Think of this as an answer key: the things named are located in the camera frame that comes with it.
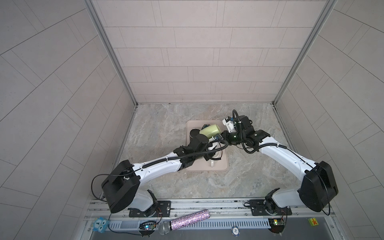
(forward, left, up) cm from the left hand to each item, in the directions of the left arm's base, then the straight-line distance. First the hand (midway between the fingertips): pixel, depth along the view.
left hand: (217, 144), depth 80 cm
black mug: (+11, +13, -5) cm, 17 cm away
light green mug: (+5, +4, +6) cm, 8 cm away
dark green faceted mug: (+9, +7, +4) cm, 12 cm away
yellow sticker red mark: (-33, -42, -10) cm, 54 cm away
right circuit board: (-34, -26, -13) cm, 45 cm away
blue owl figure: (-34, +54, -11) cm, 65 cm away
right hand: (+1, +1, +2) cm, 3 cm away
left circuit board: (-35, +32, -10) cm, 49 cm away
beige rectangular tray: (-7, +8, -12) cm, 16 cm away
